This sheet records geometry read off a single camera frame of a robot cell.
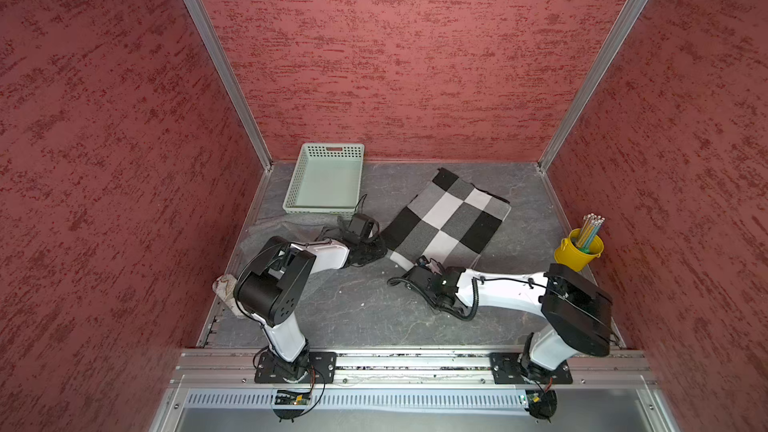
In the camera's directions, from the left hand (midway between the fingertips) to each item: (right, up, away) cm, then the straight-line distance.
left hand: (387, 254), depth 94 cm
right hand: (+17, -11, -8) cm, 22 cm away
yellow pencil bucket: (+56, +4, -9) cm, 57 cm away
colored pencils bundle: (+59, +11, -11) cm, 61 cm away
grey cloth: (-30, +9, -1) cm, 31 cm away
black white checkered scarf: (+22, +10, +9) cm, 26 cm away
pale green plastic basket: (-25, +25, +22) cm, 42 cm away
